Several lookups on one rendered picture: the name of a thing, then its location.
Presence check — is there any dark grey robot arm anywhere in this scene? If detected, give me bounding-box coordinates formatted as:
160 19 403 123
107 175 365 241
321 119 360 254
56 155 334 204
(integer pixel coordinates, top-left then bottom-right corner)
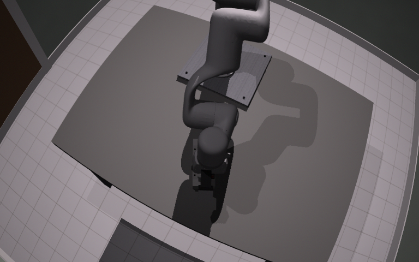
183 0 270 203

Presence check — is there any dark grey power strip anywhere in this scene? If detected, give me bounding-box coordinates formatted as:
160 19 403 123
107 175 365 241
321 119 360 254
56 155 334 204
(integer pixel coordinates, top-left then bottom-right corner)
193 139 215 189

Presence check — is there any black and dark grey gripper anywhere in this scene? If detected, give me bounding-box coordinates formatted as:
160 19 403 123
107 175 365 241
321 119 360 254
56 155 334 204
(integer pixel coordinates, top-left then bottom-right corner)
191 150 228 176

